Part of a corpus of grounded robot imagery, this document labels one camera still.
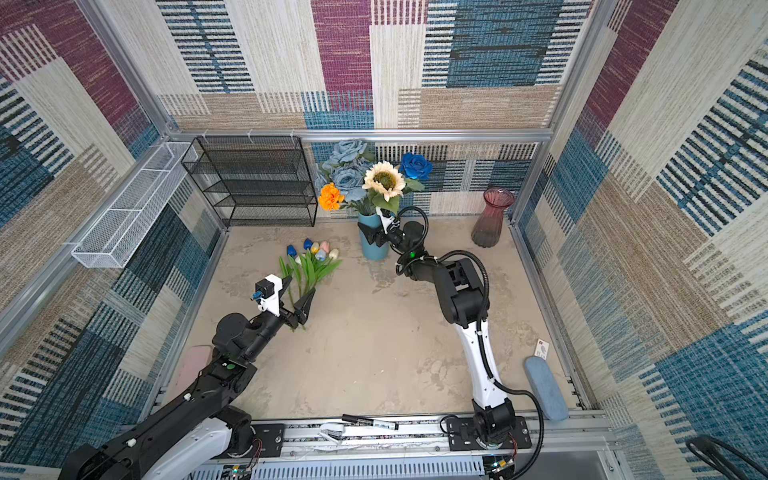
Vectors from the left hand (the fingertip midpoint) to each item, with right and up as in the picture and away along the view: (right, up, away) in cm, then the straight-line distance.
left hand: (301, 280), depth 75 cm
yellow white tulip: (-5, +8, +34) cm, 35 cm away
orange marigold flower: (+6, +22, +7) cm, 23 cm away
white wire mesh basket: (-43, +13, -2) cm, 45 cm away
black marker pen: (+16, -35, +1) cm, 39 cm away
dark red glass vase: (+56, +14, +31) cm, 65 cm away
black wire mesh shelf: (-27, +32, +36) cm, 55 cm away
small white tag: (+65, -21, +12) cm, 70 cm away
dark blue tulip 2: (-8, +9, +36) cm, 38 cm away
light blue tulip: (-2, +6, +31) cm, 31 cm away
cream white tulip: (0, +1, +30) cm, 30 cm away
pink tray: (-32, -23, +10) cm, 40 cm away
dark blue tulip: (-13, +7, +33) cm, 36 cm away
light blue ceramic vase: (+17, +7, +29) cm, 34 cm away
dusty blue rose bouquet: (+10, +31, +12) cm, 34 cm away
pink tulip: (-1, +9, +34) cm, 35 cm away
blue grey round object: (+63, -29, +4) cm, 69 cm away
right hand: (+15, +19, +24) cm, 34 cm away
